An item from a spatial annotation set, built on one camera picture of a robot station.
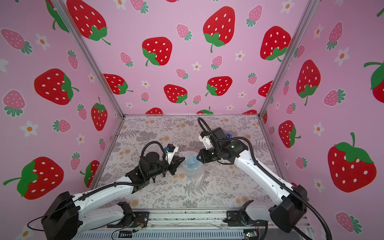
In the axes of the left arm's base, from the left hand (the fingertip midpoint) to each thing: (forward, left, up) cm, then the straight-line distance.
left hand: (185, 158), depth 76 cm
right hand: (-2, -6, +2) cm, 7 cm away
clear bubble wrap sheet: (-4, +2, -3) cm, 6 cm away
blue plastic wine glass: (-1, -4, -6) cm, 7 cm away
